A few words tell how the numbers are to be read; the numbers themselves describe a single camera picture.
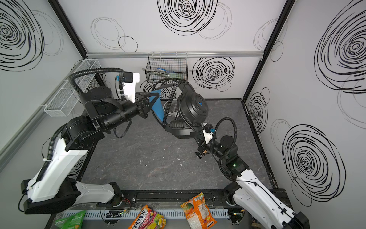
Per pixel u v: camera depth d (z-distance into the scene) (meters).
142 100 0.42
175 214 0.70
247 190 0.49
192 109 0.36
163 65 0.96
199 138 0.62
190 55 0.91
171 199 0.75
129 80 0.41
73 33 0.81
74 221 0.65
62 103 0.72
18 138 0.54
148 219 0.66
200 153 0.89
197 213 0.67
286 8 0.72
